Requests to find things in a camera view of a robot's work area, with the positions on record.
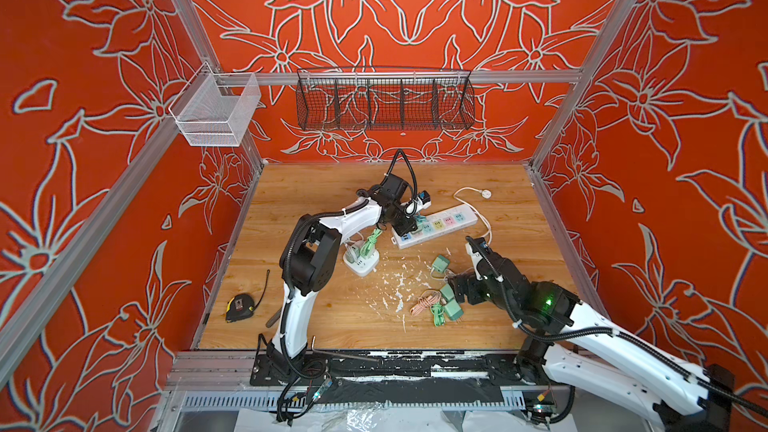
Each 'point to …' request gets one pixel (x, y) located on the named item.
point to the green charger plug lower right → (454, 310)
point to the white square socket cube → (364, 266)
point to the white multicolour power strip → (435, 224)
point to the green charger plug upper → (440, 264)
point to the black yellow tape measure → (242, 306)
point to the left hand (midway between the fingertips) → (411, 219)
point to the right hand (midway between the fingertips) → (458, 275)
